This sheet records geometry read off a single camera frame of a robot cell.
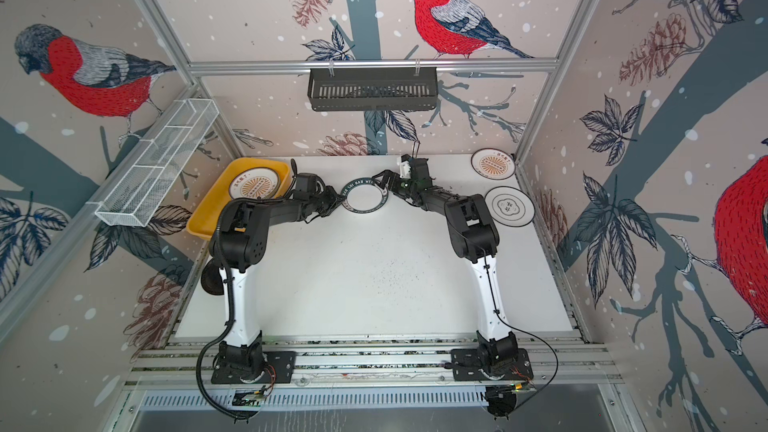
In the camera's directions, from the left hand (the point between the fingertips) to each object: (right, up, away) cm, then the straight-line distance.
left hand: (346, 195), depth 104 cm
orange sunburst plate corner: (+58, +12, +14) cm, 61 cm away
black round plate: (-38, -24, -17) cm, 48 cm away
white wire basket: (-46, +2, -33) cm, 56 cm away
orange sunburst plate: (-36, +5, +6) cm, 37 cm away
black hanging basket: (+10, +39, +1) cm, 40 cm away
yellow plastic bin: (-49, -9, -3) cm, 50 cm away
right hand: (+12, +4, 0) cm, 13 cm away
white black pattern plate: (+60, -4, +1) cm, 60 cm away
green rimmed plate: (+7, 0, +3) cm, 7 cm away
